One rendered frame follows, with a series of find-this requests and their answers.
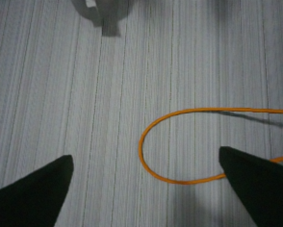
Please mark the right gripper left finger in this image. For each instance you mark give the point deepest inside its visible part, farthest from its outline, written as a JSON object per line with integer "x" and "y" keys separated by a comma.
{"x": 36, "y": 199}

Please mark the orange cable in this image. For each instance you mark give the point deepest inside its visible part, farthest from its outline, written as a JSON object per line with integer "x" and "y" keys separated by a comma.
{"x": 271, "y": 111}

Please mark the white mug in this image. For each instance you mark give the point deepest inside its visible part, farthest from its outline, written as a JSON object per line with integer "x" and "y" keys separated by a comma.
{"x": 104, "y": 8}

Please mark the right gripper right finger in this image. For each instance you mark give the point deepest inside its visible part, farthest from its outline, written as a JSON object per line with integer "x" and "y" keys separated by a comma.
{"x": 257, "y": 182}

